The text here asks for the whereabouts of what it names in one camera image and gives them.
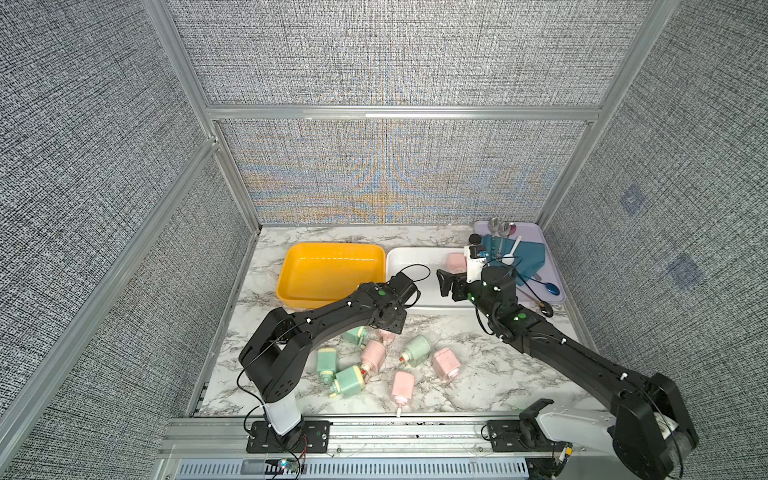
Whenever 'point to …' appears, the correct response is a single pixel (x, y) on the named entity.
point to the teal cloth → (528, 258)
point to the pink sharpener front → (403, 389)
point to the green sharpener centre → (417, 351)
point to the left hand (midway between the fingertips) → (395, 319)
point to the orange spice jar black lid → (475, 239)
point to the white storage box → (423, 264)
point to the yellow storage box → (315, 274)
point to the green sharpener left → (326, 364)
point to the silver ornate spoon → (493, 226)
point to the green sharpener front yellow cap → (348, 383)
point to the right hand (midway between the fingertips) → (453, 262)
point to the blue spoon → (551, 288)
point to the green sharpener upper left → (357, 335)
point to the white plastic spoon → (508, 259)
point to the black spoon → (545, 307)
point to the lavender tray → (547, 272)
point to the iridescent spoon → (513, 228)
